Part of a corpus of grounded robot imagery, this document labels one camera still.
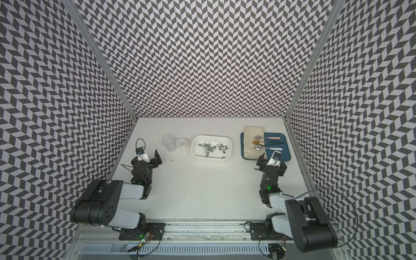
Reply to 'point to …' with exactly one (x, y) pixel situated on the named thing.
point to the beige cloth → (249, 132)
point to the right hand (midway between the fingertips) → (272, 158)
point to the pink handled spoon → (259, 137)
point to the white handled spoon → (259, 148)
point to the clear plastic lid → (182, 144)
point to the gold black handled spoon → (256, 142)
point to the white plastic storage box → (197, 151)
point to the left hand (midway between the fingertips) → (149, 153)
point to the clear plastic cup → (169, 141)
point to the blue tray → (279, 141)
